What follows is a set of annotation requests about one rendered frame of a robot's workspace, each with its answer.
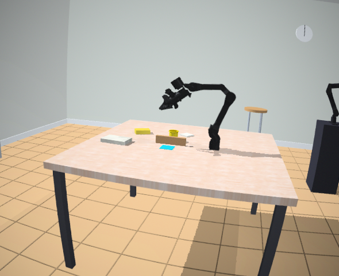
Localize yellow cup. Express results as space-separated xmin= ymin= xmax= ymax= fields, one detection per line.
xmin=169 ymin=130 xmax=179 ymax=137

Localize yellow rectangular block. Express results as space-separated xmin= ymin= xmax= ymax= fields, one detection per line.
xmin=134 ymin=128 xmax=151 ymax=135

